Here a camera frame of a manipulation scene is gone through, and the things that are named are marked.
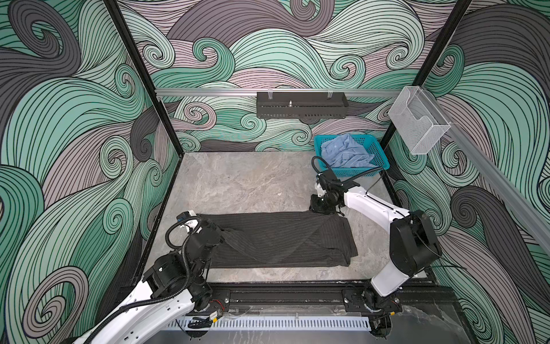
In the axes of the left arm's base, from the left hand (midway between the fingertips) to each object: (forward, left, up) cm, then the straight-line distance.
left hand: (219, 222), depth 71 cm
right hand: (+13, -36, -12) cm, 40 cm away
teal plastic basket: (+55, -72, -11) cm, 91 cm away
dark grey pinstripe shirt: (+2, -23, -18) cm, 29 cm away
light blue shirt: (+49, -56, -13) cm, 76 cm away
